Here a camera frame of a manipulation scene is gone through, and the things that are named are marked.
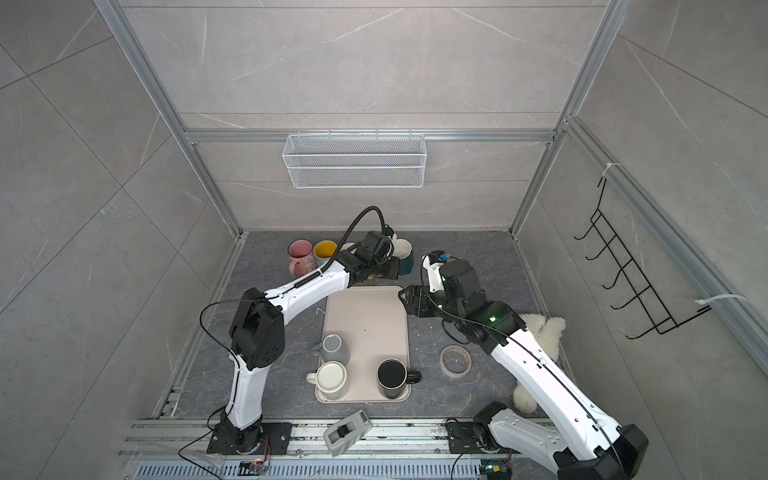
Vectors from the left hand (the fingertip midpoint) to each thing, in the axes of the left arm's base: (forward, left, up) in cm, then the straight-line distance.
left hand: (400, 259), depth 90 cm
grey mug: (-25, +19, -6) cm, 32 cm away
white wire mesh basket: (+33, +14, +13) cm, 39 cm away
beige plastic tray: (-13, +9, -14) cm, 22 cm away
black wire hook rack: (-25, -52, +16) cm, 60 cm away
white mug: (-32, +20, -9) cm, 39 cm away
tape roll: (-27, -15, -15) cm, 34 cm away
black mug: (-33, +4, -7) cm, 34 cm away
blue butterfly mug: (+10, +26, -7) cm, 29 cm away
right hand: (-18, -1, +9) cm, 20 cm away
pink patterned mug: (+7, +32, -6) cm, 34 cm away
